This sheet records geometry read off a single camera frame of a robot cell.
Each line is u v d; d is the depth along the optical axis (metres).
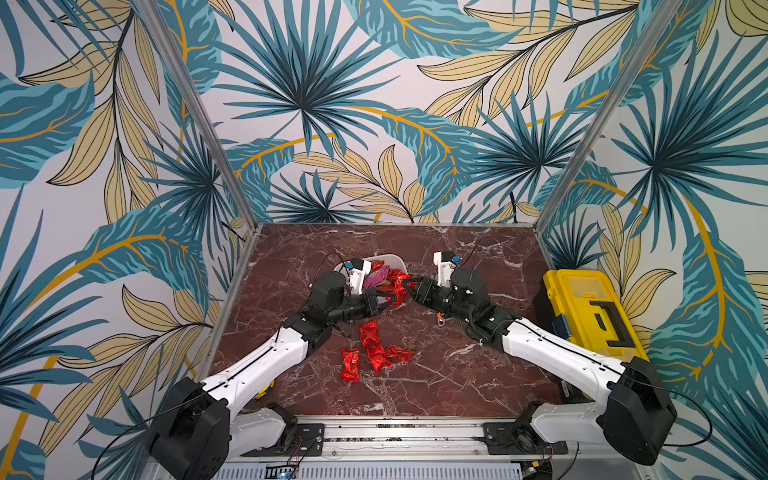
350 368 0.83
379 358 0.84
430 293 0.68
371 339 0.87
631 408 0.40
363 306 0.68
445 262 0.71
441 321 0.93
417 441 0.75
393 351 0.86
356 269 0.71
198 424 0.39
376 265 1.00
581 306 0.80
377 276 1.00
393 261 1.02
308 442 0.72
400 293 0.75
